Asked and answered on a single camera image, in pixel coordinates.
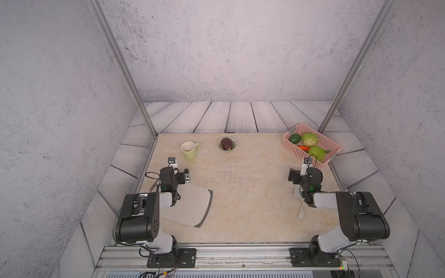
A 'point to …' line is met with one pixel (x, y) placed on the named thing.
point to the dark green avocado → (295, 138)
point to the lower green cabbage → (320, 152)
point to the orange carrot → (304, 148)
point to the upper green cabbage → (310, 139)
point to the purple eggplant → (227, 143)
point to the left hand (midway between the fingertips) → (180, 168)
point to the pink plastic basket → (324, 142)
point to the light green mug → (189, 149)
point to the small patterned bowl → (234, 143)
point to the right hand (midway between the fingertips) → (302, 168)
